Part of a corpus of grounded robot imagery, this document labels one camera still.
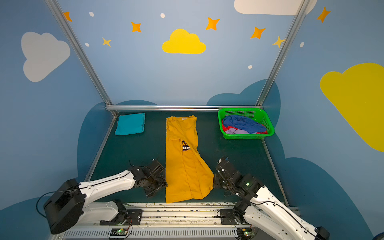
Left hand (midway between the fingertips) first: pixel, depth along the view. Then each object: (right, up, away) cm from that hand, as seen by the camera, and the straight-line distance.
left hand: (167, 190), depth 81 cm
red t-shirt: (+36, +34, +20) cm, 54 cm away
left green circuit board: (-22, -16, -10) cm, 29 cm away
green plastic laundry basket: (+65, +44, +32) cm, 85 cm away
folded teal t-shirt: (-35, +38, +34) cm, 62 cm away
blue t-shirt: (+50, +38, +22) cm, 66 cm away
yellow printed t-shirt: (+11, +6, +8) cm, 15 cm away
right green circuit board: (+41, -17, -10) cm, 46 cm away
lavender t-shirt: (+42, +32, +21) cm, 57 cm away
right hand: (+26, +9, -6) cm, 28 cm away
